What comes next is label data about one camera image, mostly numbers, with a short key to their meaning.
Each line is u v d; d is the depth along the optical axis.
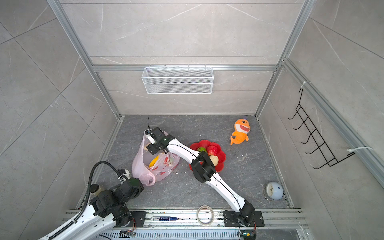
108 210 0.53
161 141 0.78
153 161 0.90
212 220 0.73
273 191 0.76
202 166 0.67
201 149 0.93
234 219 0.72
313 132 0.68
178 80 1.01
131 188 0.58
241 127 1.03
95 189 0.75
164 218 0.73
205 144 0.98
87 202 0.51
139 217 0.73
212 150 0.93
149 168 0.80
